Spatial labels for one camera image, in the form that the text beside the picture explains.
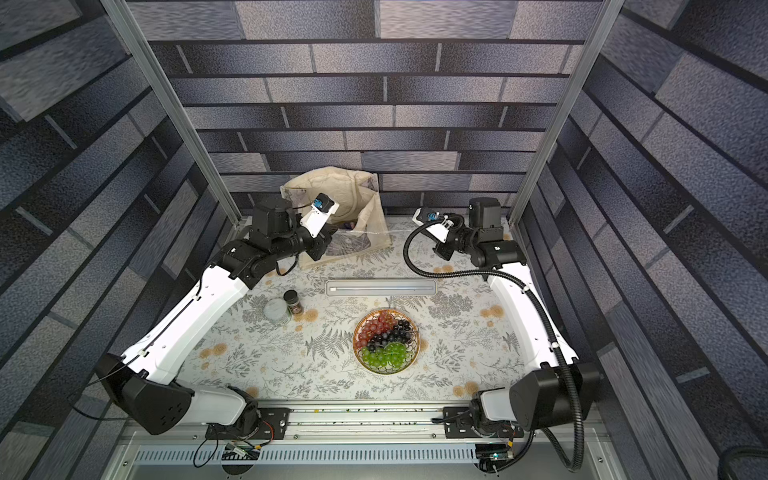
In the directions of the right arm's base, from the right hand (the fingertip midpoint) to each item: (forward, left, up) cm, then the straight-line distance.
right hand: (426, 223), depth 76 cm
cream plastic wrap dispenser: (-5, +13, -25) cm, 28 cm away
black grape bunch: (-19, +7, -27) cm, 33 cm away
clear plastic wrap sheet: (+11, +17, -30) cm, 36 cm away
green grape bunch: (-24, +9, -29) cm, 38 cm away
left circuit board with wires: (-49, +46, -34) cm, 75 cm away
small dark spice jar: (-11, +39, -23) cm, 47 cm away
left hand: (-4, +23, +4) cm, 24 cm away
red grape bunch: (-17, +14, -26) cm, 34 cm away
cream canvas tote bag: (+7, +19, -6) cm, 21 cm away
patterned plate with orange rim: (-22, +3, -30) cm, 37 cm away
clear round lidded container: (-14, +44, -24) cm, 52 cm away
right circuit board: (-47, -15, -32) cm, 59 cm away
